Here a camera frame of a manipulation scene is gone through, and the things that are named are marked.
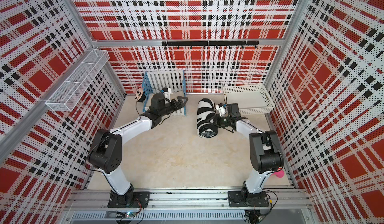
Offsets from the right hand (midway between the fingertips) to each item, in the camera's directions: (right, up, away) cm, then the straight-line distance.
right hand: (210, 120), depth 90 cm
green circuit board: (-41, -43, -21) cm, 63 cm away
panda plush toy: (-52, +17, +21) cm, 59 cm away
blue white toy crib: (-43, +27, +25) cm, 57 cm away
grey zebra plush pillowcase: (-2, -3, -6) cm, 8 cm away
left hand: (-14, +12, -2) cm, 19 cm away
